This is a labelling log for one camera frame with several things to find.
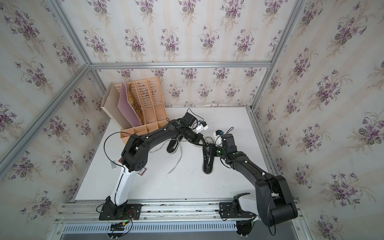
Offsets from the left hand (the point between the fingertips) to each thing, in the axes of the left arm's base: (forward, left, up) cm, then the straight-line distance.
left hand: (206, 145), depth 87 cm
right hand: (-1, -1, -2) cm, 2 cm away
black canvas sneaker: (-6, -1, -7) cm, 9 cm away
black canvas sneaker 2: (+5, +21, -8) cm, 23 cm away
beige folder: (+15, +55, +17) cm, 59 cm away
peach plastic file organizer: (+45, +42, -13) cm, 63 cm away
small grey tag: (-8, +56, -10) cm, 57 cm away
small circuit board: (-38, +45, -13) cm, 60 cm away
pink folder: (+18, +49, +13) cm, 53 cm away
